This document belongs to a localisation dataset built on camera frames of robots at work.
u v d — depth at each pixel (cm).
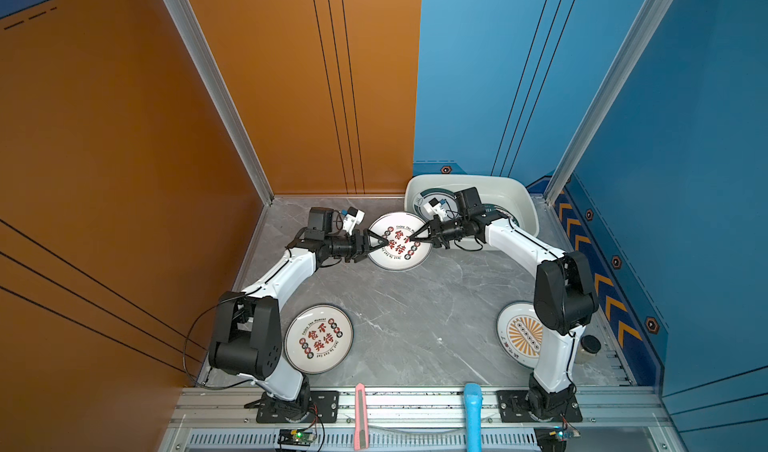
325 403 74
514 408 72
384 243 80
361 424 71
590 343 74
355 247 75
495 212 71
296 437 71
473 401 72
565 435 69
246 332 45
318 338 84
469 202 76
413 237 84
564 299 50
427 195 116
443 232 79
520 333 85
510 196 116
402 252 82
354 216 81
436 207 85
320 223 70
